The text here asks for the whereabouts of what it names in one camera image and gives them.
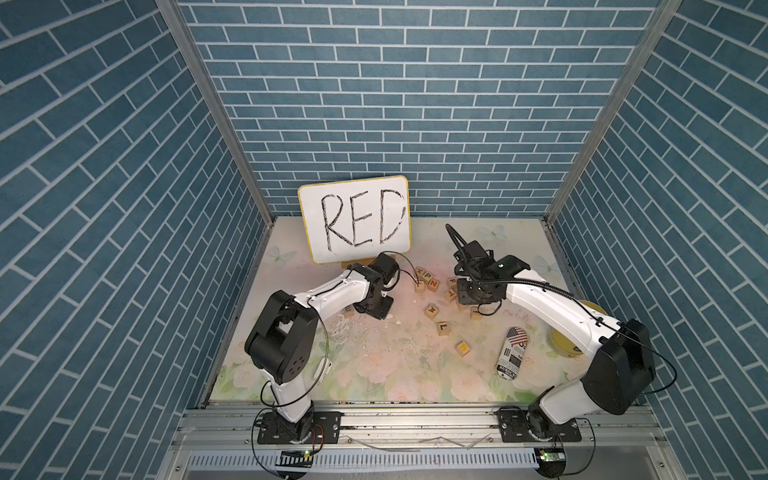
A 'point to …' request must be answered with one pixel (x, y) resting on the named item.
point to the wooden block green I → (475, 314)
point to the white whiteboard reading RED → (356, 219)
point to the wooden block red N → (432, 285)
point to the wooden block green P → (427, 276)
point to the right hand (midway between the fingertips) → (468, 295)
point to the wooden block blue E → (348, 311)
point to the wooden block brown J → (420, 287)
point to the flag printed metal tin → (510, 358)
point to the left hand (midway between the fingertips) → (384, 312)
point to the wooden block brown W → (431, 311)
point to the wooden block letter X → (420, 273)
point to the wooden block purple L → (443, 328)
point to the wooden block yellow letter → (462, 348)
